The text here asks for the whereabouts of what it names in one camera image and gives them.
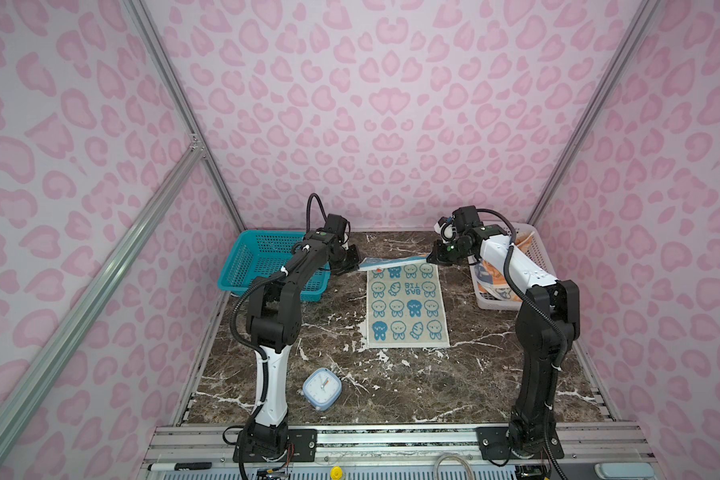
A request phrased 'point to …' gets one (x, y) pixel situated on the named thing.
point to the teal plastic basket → (259, 253)
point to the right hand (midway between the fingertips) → (432, 252)
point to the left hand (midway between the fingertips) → (361, 258)
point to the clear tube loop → (451, 454)
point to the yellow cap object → (336, 473)
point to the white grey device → (624, 470)
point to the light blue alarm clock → (321, 388)
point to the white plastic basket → (544, 258)
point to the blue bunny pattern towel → (405, 305)
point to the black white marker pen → (180, 466)
